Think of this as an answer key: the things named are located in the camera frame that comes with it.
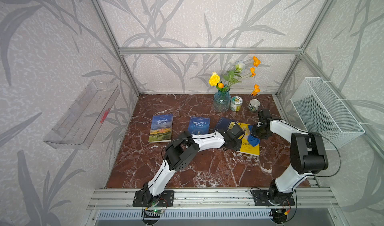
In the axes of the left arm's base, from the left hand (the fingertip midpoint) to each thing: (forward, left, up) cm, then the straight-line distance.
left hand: (238, 146), depth 91 cm
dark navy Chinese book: (+17, +6, -1) cm, 18 cm away
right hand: (+8, -11, 0) cm, 14 cm away
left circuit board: (-33, +45, -2) cm, 56 cm away
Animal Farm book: (+13, +50, -1) cm, 51 cm away
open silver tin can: (+31, -16, +3) cm, 35 cm away
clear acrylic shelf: (-3, +80, +25) cm, 84 cm away
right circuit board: (-34, -15, -4) cm, 38 cm away
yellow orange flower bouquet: (+35, +4, +25) cm, 43 cm away
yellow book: (0, -5, 0) cm, 5 cm away
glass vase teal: (+29, +9, +10) cm, 32 cm away
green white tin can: (+30, -2, +7) cm, 31 cm away
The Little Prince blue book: (+15, +24, 0) cm, 28 cm away
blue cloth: (+3, -8, +3) cm, 9 cm away
